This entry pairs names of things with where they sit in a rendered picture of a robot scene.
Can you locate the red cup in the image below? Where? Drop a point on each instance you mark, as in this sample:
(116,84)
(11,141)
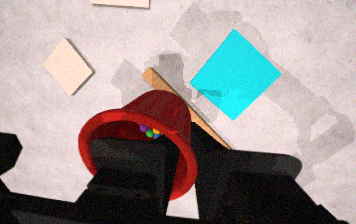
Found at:
(158,109)

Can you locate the tan flat bar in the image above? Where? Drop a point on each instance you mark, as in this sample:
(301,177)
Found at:
(158,82)

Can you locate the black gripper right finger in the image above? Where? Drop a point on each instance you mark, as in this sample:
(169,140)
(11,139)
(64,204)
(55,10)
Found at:
(216,162)

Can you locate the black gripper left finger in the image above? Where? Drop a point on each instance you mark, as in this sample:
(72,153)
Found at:
(159,157)

